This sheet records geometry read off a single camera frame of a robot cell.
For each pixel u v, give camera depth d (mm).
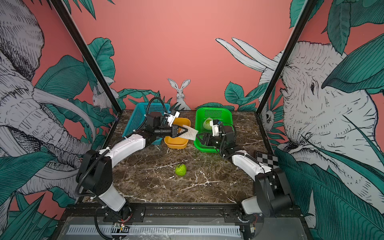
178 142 1016
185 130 805
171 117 762
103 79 1012
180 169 837
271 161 909
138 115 1111
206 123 1041
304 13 714
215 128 781
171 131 733
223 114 1113
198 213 761
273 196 428
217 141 741
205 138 750
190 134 813
